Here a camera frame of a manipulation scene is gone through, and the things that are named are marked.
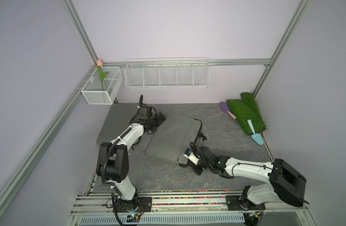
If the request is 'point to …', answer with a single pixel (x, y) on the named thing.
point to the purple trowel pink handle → (225, 107)
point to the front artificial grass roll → (242, 115)
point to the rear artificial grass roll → (249, 100)
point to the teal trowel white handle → (257, 137)
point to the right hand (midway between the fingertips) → (189, 162)
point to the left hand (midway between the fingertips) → (165, 120)
